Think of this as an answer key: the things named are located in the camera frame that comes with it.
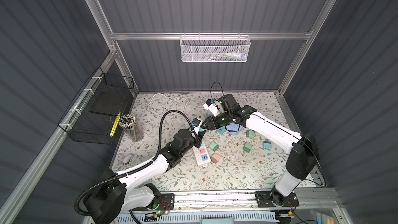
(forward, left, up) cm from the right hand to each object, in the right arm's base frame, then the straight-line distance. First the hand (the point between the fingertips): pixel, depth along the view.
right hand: (205, 126), depth 78 cm
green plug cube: (-3, -5, -17) cm, 18 cm away
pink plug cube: (-10, -5, -17) cm, 21 cm away
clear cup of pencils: (+3, +41, -1) cm, 41 cm away
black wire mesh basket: (0, +53, +10) cm, 54 cm away
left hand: (0, +2, -3) cm, 3 cm away
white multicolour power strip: (-8, +2, -17) cm, 19 cm away
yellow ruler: (-6, +41, +9) cm, 42 cm away
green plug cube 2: (-3, -25, -18) cm, 31 cm away
